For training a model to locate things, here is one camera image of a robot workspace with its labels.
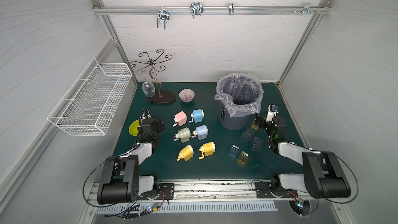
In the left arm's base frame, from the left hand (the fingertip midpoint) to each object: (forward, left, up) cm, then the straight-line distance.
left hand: (153, 121), depth 91 cm
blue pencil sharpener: (-6, -29, 0) cm, 30 cm away
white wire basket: (-6, +21, +24) cm, 32 cm away
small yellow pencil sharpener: (-19, -22, -1) cm, 29 cm away
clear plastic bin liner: (+16, -54, +8) cm, 57 cm away
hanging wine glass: (+13, +2, +14) cm, 19 cm away
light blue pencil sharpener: (+4, -26, 0) cm, 26 cm away
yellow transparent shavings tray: (+1, -62, -6) cm, 62 cm away
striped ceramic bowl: (+26, -17, -5) cm, 31 cm away
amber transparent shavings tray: (-18, -53, -9) cm, 56 cm away
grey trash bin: (+3, -50, -5) cm, 50 cm away
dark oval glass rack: (+24, +3, -6) cm, 25 cm away
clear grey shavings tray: (-9, -62, -7) cm, 63 cm away
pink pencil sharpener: (+3, -16, -1) cm, 16 cm away
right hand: (+5, -67, +4) cm, 68 cm away
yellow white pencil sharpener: (-16, -32, -1) cm, 36 cm away
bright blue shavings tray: (-15, -47, -6) cm, 50 cm away
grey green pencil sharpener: (-9, -19, 0) cm, 21 cm away
